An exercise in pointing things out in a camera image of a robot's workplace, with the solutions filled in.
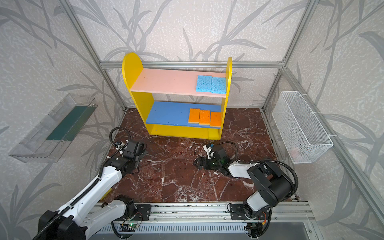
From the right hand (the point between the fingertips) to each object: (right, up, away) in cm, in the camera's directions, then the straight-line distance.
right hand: (198, 158), depth 89 cm
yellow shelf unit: (-18, +24, +6) cm, 30 cm away
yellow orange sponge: (+11, +24, +4) cm, 26 cm away
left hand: (-34, +7, -5) cm, 35 cm away
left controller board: (-34, -30, -16) cm, 48 cm away
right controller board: (+28, -31, -16) cm, 45 cm away
